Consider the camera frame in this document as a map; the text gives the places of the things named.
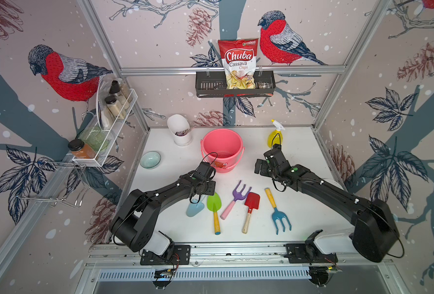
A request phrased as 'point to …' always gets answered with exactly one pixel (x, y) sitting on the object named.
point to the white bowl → (336, 180)
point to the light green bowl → (150, 159)
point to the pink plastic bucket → (222, 148)
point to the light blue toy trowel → (194, 209)
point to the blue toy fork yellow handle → (276, 214)
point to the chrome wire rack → (58, 182)
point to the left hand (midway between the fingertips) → (211, 183)
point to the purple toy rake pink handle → (236, 196)
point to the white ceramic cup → (180, 128)
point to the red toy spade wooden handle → (252, 201)
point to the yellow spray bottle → (275, 136)
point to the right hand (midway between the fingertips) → (262, 164)
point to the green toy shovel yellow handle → (214, 203)
